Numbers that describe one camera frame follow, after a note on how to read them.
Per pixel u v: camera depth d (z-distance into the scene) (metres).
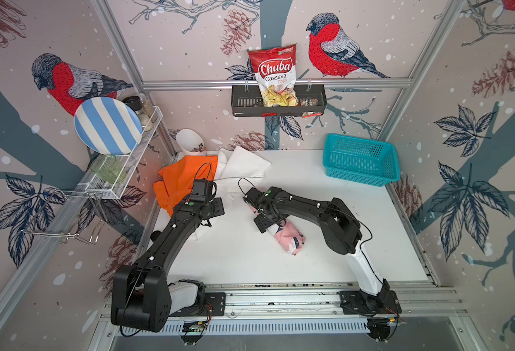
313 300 0.75
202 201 0.66
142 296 0.39
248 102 0.94
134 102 0.79
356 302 0.73
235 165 1.12
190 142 1.17
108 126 0.72
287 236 0.84
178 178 1.06
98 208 0.73
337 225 0.55
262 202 0.69
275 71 0.80
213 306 0.73
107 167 0.69
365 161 1.18
